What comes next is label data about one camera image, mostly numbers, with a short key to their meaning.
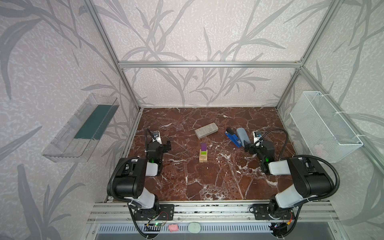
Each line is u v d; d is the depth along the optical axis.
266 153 0.71
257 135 0.82
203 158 0.90
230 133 1.01
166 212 0.73
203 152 0.90
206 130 1.02
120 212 0.75
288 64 0.96
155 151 0.70
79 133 0.66
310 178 0.46
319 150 0.74
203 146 0.96
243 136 1.01
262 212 0.74
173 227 0.68
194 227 0.68
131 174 0.51
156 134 0.81
